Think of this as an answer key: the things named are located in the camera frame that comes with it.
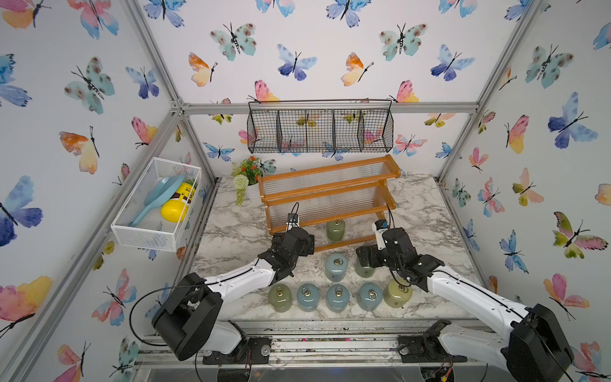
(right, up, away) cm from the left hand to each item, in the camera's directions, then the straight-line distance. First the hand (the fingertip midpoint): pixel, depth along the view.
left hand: (302, 233), depth 88 cm
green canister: (-6, -19, -11) cm, 23 cm away
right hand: (+24, -4, -4) cm, 25 cm away
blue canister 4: (+12, -11, -5) cm, 17 cm away
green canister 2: (+22, -13, -2) cm, 26 cm away
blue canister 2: (+12, -19, -11) cm, 25 cm away
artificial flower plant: (-25, +23, +15) cm, 37 cm away
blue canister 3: (+22, -19, -11) cm, 31 cm away
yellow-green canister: (+31, -18, -11) cm, 38 cm away
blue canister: (+3, -19, -11) cm, 22 cm away
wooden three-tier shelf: (+15, +11, +25) cm, 31 cm away
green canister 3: (+13, +1, +5) cm, 14 cm away
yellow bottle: (-35, +10, -18) cm, 41 cm away
